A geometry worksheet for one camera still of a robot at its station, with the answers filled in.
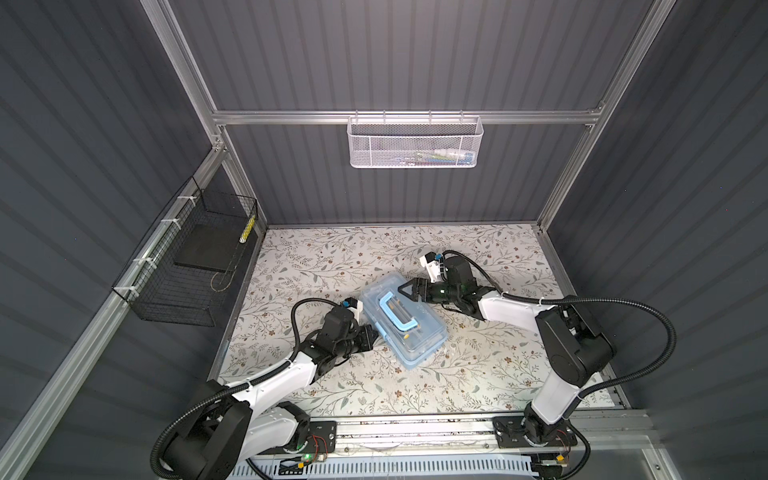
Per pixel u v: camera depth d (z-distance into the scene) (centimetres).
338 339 66
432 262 83
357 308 80
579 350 48
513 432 72
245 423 43
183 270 72
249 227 83
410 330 81
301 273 107
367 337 75
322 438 72
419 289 79
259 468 70
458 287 72
